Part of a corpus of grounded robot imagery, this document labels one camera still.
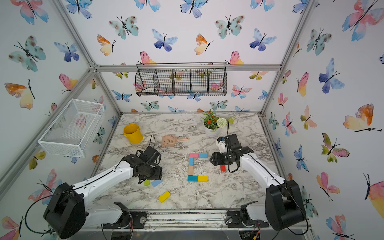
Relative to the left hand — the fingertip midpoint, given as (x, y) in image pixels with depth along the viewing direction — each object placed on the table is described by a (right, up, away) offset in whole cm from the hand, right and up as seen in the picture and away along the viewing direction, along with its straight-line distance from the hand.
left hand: (159, 174), depth 84 cm
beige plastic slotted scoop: (+3, +17, +18) cm, 26 cm away
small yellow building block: (+24, -4, +4) cm, 25 cm away
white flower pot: (+29, +23, +12) cm, 39 cm away
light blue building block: (+17, +5, +10) cm, 20 cm away
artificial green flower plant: (+31, +29, +12) cm, 44 cm away
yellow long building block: (+3, -11, -3) cm, 12 cm away
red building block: (+36, +2, +7) cm, 37 cm away
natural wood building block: (+17, 0, +7) cm, 18 cm away
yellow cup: (-20, +22, +12) cm, 32 cm away
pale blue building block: (-3, -5, +2) cm, 7 cm away
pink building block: (+19, +8, +13) cm, 24 cm away
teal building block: (+18, -4, +4) cm, 19 cm away
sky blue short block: (+25, +8, +12) cm, 29 cm away
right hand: (+31, +9, +1) cm, 33 cm away
